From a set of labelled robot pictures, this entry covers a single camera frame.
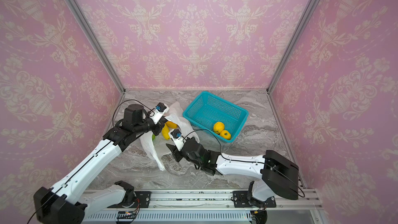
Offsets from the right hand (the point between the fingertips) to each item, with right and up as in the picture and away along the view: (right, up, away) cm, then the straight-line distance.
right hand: (170, 141), depth 73 cm
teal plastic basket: (+20, +14, +39) cm, 46 cm away
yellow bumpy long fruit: (-1, +5, -4) cm, 7 cm away
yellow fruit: (+25, +4, +20) cm, 32 cm away
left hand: (-2, +11, +2) cm, 11 cm away
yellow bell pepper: (+29, 0, +17) cm, 33 cm away
